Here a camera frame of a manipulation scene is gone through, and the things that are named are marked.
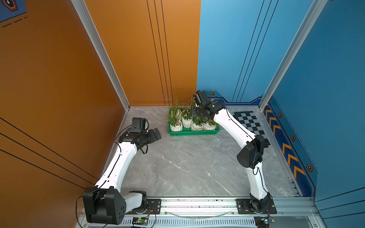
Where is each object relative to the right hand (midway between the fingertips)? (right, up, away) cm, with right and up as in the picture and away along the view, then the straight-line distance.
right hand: (195, 110), depth 88 cm
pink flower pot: (-5, -5, +14) cm, 16 cm away
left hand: (-24, -15, -5) cm, 29 cm away
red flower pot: (-14, +2, +11) cm, 17 cm away
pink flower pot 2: (+2, -9, +8) cm, 12 cm away
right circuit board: (+33, -57, -18) cm, 69 cm away
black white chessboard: (+42, -6, +18) cm, 46 cm away
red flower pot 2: (-13, -9, +11) cm, 20 cm away
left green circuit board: (-29, -58, -17) cm, 67 cm away
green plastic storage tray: (-4, -15, +11) cm, 19 cm away
